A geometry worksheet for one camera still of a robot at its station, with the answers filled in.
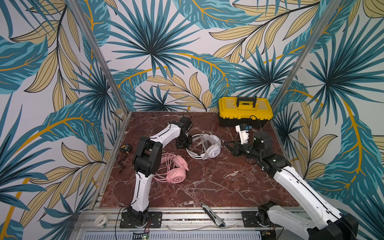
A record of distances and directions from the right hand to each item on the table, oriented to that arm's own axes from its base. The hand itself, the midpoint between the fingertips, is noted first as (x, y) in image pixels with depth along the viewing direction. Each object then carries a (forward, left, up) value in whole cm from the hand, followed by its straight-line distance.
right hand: (222, 144), depth 75 cm
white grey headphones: (+7, +8, -13) cm, 16 cm away
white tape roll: (-28, +61, -19) cm, 69 cm away
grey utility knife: (-31, +4, -21) cm, 38 cm away
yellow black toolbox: (+30, -14, -8) cm, 34 cm away
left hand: (+10, +17, -17) cm, 26 cm away
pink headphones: (-8, +25, -11) cm, 28 cm away
